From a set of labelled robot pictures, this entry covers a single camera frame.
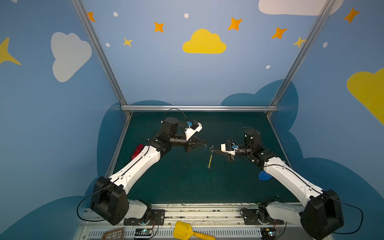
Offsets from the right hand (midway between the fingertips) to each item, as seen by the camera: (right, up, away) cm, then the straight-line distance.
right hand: (215, 147), depth 74 cm
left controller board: (-36, -42, -2) cm, 55 cm away
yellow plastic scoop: (-16, -41, -2) cm, 44 cm away
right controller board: (+26, -42, -2) cm, 49 cm away
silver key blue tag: (-5, +1, -3) cm, 6 cm away
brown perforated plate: (-49, -41, -3) cm, 64 cm away
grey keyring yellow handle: (-2, -1, -1) cm, 3 cm away
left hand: (-5, +3, -3) cm, 7 cm away
